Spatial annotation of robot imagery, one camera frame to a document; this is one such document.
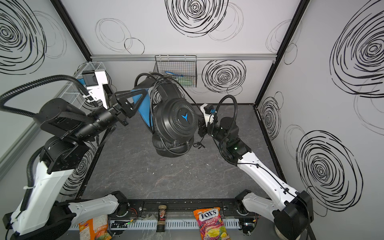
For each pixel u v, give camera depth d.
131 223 0.70
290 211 0.37
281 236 0.64
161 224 0.67
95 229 0.65
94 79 0.33
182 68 0.96
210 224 0.67
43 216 0.36
